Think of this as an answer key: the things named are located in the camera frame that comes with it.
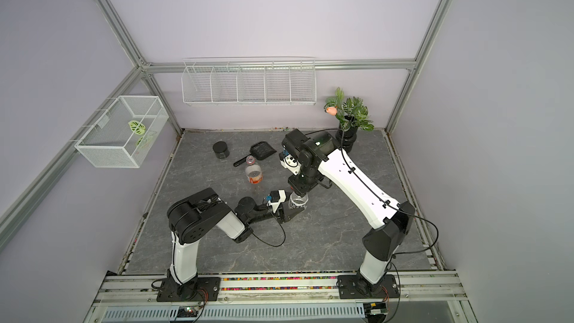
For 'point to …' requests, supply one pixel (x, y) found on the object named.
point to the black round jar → (220, 149)
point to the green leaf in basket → (137, 127)
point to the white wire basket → (124, 131)
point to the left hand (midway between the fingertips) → (302, 202)
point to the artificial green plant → (350, 112)
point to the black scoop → (259, 150)
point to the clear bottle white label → (297, 202)
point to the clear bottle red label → (253, 172)
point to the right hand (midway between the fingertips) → (303, 185)
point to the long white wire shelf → (286, 81)
